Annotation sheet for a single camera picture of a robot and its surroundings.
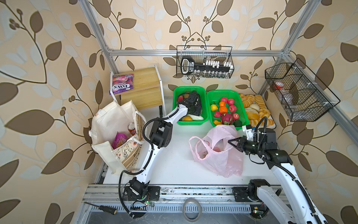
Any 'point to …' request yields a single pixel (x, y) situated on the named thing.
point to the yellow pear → (216, 122)
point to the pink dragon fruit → (226, 118)
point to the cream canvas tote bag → (125, 159)
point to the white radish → (196, 117)
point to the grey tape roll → (193, 199)
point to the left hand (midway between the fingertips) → (198, 109)
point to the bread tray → (256, 109)
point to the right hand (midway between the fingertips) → (229, 143)
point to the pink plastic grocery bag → (213, 151)
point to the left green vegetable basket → (179, 91)
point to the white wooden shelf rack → (143, 87)
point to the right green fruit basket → (214, 97)
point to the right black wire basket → (304, 97)
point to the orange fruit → (223, 108)
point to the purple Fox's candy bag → (121, 82)
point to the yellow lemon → (213, 107)
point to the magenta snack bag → (120, 138)
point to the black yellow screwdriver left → (104, 208)
